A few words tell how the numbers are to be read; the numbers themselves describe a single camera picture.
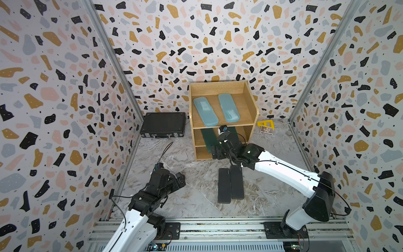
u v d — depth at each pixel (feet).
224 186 2.99
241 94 2.98
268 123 3.94
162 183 1.92
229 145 1.86
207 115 2.57
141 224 1.62
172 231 2.42
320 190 1.36
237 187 2.91
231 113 2.60
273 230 2.44
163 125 3.89
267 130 3.72
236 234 2.40
